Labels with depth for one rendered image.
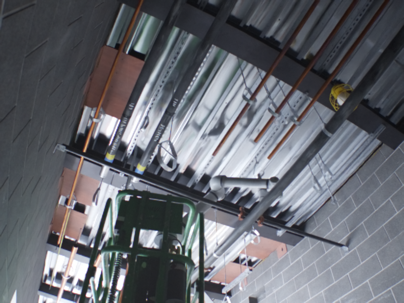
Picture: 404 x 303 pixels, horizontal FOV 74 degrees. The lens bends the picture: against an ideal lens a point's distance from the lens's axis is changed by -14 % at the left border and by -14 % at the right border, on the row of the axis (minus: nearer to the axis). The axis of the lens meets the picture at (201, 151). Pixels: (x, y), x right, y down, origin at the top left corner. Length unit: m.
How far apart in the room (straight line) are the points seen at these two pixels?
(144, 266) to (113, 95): 1.69
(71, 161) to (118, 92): 0.91
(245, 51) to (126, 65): 1.05
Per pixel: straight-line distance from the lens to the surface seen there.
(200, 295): 1.83
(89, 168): 3.33
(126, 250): 1.84
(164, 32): 2.11
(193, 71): 2.19
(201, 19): 2.42
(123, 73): 2.86
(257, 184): 2.77
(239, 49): 2.51
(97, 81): 2.96
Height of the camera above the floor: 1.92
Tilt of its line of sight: 53 degrees up
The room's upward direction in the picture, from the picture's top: straight up
